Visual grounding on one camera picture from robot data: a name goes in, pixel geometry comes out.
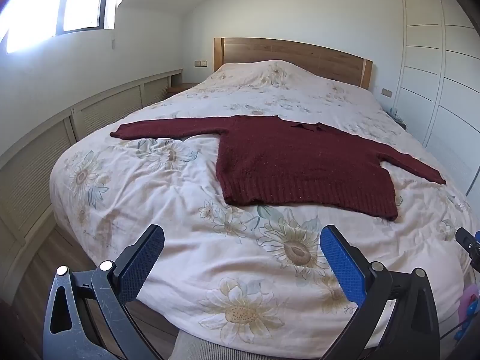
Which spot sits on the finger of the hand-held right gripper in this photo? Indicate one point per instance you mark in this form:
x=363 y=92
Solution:
x=465 y=237

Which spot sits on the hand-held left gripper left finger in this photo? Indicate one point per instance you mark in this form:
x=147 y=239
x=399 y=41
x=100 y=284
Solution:
x=144 y=260

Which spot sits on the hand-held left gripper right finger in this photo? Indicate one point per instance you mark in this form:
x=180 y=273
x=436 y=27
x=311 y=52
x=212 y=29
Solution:
x=343 y=264

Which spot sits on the dark red knit sweater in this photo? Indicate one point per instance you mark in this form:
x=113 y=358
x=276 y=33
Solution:
x=300 y=165

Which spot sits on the bed with floral duvet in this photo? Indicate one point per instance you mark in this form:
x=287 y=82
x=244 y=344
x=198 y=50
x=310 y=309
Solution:
x=187 y=213

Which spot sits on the pink and blue plastic object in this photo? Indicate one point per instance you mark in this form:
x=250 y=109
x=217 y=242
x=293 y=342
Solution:
x=473 y=303

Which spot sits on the dark bedside objects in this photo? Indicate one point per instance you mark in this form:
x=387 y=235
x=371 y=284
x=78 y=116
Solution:
x=397 y=118

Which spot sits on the white wardrobe door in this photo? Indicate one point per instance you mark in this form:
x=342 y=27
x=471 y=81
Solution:
x=37 y=165

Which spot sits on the white wardrobe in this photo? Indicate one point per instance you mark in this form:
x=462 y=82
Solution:
x=450 y=82

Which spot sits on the wooden nightstand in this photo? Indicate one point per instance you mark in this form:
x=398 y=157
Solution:
x=180 y=88

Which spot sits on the wooden headboard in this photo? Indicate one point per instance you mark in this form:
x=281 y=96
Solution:
x=300 y=54

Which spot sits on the beige wall switch panel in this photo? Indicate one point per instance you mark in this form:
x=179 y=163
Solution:
x=201 y=63
x=386 y=92

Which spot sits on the window with dark frame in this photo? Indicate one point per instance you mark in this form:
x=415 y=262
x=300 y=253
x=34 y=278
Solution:
x=80 y=3

